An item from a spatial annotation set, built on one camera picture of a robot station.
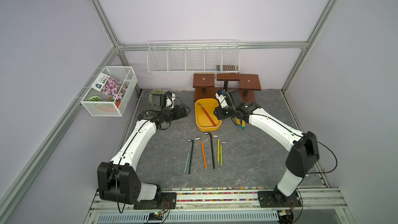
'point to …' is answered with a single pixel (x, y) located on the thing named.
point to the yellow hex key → (218, 148)
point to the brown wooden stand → (245, 84)
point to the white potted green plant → (156, 91)
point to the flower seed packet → (110, 86)
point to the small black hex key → (191, 155)
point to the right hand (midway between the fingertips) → (216, 109)
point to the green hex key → (221, 153)
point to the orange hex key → (203, 151)
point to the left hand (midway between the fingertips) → (185, 112)
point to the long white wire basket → (191, 56)
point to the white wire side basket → (99, 104)
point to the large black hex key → (214, 165)
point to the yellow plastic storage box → (204, 123)
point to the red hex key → (208, 115)
